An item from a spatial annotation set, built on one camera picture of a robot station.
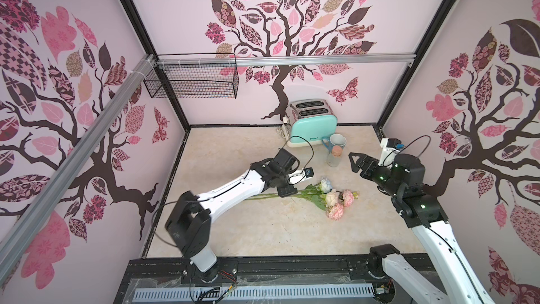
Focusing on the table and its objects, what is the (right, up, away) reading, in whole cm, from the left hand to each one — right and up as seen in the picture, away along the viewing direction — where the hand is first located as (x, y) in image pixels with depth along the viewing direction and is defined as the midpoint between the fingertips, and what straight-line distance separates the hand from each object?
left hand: (289, 184), depth 83 cm
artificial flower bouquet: (+15, -5, +5) cm, 17 cm away
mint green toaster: (+11, +28, +19) cm, 36 cm away
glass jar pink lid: (+23, +10, +16) cm, 29 cm away
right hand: (+22, +12, -13) cm, 29 cm away
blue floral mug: (+24, +19, +21) cm, 37 cm away
